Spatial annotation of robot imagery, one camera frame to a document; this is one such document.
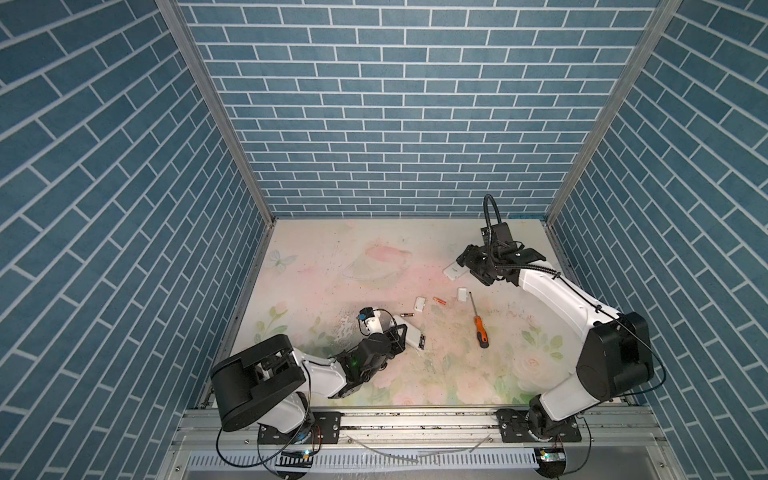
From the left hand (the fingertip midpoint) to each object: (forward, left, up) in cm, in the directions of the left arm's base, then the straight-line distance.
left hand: (410, 330), depth 84 cm
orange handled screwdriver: (0, -21, -4) cm, 22 cm away
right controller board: (-30, -34, -11) cm, 47 cm away
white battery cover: (+12, -4, -6) cm, 14 cm away
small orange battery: (+13, -10, -5) cm, 17 cm away
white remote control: (0, -1, -3) cm, 4 cm away
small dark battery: (+8, 0, -6) cm, 10 cm away
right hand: (+18, -15, +10) cm, 25 cm away
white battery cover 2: (+16, -19, -7) cm, 25 cm away
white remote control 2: (+24, -17, -5) cm, 30 cm away
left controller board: (-28, +29, -10) cm, 42 cm away
